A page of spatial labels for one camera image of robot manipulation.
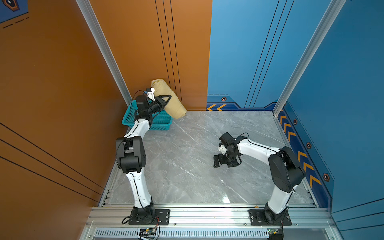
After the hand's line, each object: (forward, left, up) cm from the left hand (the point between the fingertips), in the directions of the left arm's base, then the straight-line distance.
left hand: (170, 95), depth 89 cm
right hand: (-32, -30, -27) cm, 52 cm away
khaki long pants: (-7, -3, -3) cm, 8 cm away
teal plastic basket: (-3, +9, -19) cm, 21 cm away
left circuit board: (-65, +6, -30) cm, 72 cm away
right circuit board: (-65, -55, -31) cm, 91 cm away
